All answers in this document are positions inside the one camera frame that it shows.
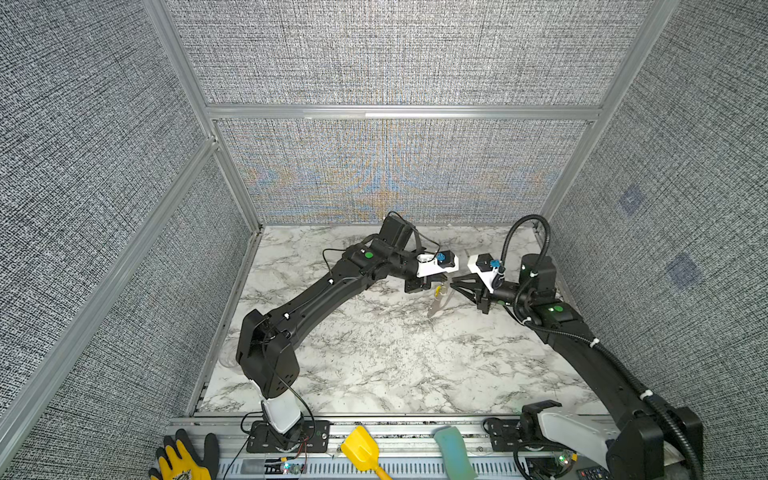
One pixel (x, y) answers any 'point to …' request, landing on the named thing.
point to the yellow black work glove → (177, 460)
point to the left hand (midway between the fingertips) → (442, 273)
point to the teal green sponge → (452, 446)
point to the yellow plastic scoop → (361, 450)
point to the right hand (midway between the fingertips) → (454, 278)
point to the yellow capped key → (437, 291)
